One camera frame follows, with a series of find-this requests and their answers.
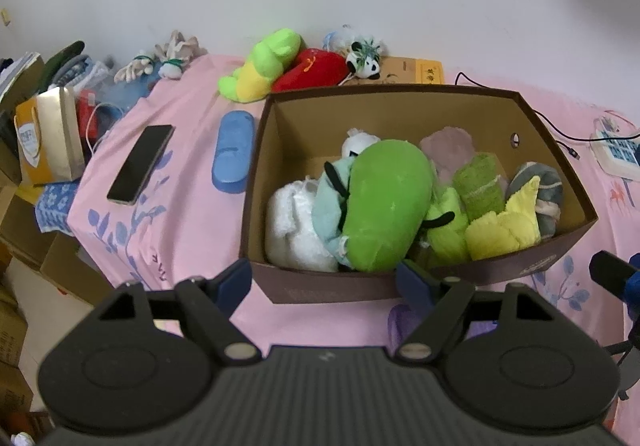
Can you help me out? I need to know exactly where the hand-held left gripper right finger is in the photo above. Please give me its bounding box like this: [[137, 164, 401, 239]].
[[395, 259, 566, 367]]

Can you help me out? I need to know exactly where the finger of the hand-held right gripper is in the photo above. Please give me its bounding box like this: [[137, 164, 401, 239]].
[[588, 250, 640, 307]]

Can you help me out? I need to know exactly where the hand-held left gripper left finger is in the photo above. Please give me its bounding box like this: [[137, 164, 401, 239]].
[[95, 258, 263, 367]]

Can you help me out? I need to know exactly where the lime green cloth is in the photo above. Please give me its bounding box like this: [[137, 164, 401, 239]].
[[425, 187, 471, 263]]

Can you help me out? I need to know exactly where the brown cardboard box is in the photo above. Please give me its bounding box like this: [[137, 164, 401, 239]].
[[239, 83, 598, 305]]

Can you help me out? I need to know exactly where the white fluffy cloth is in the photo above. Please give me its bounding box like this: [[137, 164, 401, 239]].
[[265, 178, 341, 273]]

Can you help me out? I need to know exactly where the large green plush toy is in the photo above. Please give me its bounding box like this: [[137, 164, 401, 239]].
[[322, 139, 456, 273]]

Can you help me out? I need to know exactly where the yellow cloth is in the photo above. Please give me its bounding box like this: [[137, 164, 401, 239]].
[[465, 175, 542, 261]]

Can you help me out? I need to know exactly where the grey striped cloth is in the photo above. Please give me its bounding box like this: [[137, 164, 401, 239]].
[[505, 162, 565, 239]]

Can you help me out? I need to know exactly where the mint green cloth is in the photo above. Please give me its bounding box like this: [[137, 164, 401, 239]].
[[313, 158, 358, 257]]

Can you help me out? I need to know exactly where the green towel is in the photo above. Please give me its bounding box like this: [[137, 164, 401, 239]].
[[452, 152, 506, 222]]

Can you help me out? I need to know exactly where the pink fluffy cloth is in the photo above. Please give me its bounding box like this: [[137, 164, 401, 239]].
[[419, 126, 476, 177]]

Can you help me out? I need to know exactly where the purple plastic packet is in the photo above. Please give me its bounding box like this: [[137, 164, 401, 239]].
[[387, 303, 501, 352]]

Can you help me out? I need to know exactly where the pink floral bedsheet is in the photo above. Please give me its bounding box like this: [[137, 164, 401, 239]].
[[67, 53, 640, 427]]

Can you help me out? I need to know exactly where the white power strip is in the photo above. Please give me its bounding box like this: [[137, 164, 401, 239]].
[[590, 118, 640, 174]]

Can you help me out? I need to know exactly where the blue glasses case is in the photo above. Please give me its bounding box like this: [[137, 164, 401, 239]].
[[211, 110, 256, 194]]

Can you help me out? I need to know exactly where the black smartphone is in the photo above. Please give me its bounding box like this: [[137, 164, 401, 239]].
[[106, 124, 175, 206]]

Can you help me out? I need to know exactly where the large cardboard box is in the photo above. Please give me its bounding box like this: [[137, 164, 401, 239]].
[[0, 183, 113, 307]]

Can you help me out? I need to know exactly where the blue patterned cloth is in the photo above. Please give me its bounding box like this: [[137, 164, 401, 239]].
[[34, 181, 81, 233]]

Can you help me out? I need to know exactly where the yellow and brown flat box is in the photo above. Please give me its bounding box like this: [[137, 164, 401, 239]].
[[345, 56, 446, 87]]

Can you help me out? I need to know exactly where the light blue cloth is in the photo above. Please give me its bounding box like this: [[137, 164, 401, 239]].
[[97, 73, 161, 112]]

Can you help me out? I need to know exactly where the red bag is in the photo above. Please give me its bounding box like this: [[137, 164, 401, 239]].
[[75, 91, 101, 147]]

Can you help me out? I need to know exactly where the red plush toy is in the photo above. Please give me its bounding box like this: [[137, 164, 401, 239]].
[[271, 47, 351, 93]]

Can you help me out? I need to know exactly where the green and yellow plush toy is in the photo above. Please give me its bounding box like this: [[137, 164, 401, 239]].
[[217, 28, 306, 103]]

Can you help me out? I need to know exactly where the small cardboard box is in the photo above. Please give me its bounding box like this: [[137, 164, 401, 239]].
[[0, 286, 28, 367]]

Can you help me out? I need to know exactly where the panda plush toy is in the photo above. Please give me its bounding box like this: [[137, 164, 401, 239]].
[[345, 40, 383, 79]]

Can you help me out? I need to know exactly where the gold paper bag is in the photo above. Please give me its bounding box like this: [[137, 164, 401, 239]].
[[15, 86, 86, 186]]

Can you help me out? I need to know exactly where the white rabbit plush toy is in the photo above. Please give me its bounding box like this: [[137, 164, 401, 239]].
[[114, 51, 157, 84], [154, 30, 201, 79]]

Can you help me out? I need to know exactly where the blue striped cloth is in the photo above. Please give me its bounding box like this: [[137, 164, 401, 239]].
[[50, 53, 108, 89]]

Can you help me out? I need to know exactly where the dark green cloth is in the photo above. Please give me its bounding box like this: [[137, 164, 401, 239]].
[[42, 41, 86, 87]]

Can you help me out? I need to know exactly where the black cable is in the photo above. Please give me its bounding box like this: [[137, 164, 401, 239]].
[[455, 71, 593, 161]]

